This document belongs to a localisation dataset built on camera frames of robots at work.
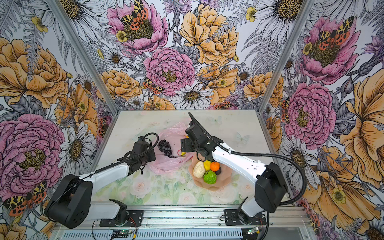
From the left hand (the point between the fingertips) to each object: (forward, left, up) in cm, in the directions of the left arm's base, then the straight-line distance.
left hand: (152, 156), depth 92 cm
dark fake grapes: (+6, -7, +1) cm, 9 cm away
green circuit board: (-37, +9, -5) cm, 39 cm away
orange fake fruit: (-9, -36, +5) cm, 38 cm away
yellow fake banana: (+3, -18, -3) cm, 19 cm away
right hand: (-2, -22, +12) cm, 26 cm away
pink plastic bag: (-5, -7, 0) cm, 9 cm away
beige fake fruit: (-11, -28, +4) cm, 30 cm away
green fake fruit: (-14, -33, +3) cm, 36 cm away
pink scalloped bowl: (-14, -41, -2) cm, 43 cm away
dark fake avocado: (-10, -39, +1) cm, 40 cm away
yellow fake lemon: (-7, -32, +3) cm, 33 cm away
